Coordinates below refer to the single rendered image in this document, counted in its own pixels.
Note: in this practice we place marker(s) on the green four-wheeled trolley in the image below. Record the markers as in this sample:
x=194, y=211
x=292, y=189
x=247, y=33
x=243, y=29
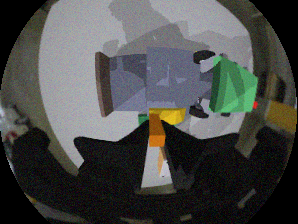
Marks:
x=233, y=87

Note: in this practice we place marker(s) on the yellow wheel chock with orange handle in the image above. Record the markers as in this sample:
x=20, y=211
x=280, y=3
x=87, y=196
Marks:
x=156, y=131

